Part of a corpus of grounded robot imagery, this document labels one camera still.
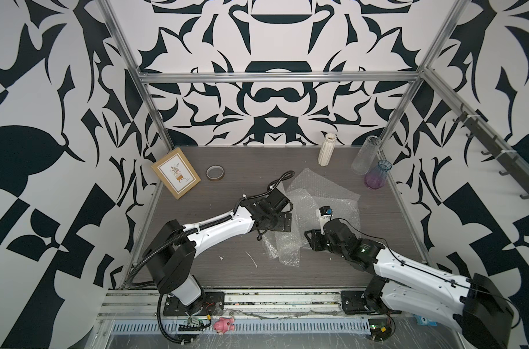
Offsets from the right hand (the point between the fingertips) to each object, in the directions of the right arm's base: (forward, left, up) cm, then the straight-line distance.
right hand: (305, 231), depth 82 cm
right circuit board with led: (-29, -22, -10) cm, 38 cm away
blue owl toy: (-28, -35, -6) cm, 45 cm away
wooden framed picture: (+27, +54, +2) cm, 61 cm away
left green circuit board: (-28, +38, -5) cm, 47 cm away
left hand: (+4, +10, +1) cm, 11 cm away
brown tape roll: (+34, +40, -7) cm, 53 cm away
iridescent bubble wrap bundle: (+9, -1, -7) cm, 12 cm away
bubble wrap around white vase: (-4, +13, -7) cm, 15 cm away
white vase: (+39, -14, +3) cm, 41 cm away
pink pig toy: (-28, +28, -5) cm, 40 cm away
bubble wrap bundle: (-4, +7, -6) cm, 10 cm away
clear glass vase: (+35, -31, +3) cm, 47 cm away
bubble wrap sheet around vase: (+23, -6, -7) cm, 25 cm away
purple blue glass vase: (+25, -35, -2) cm, 43 cm away
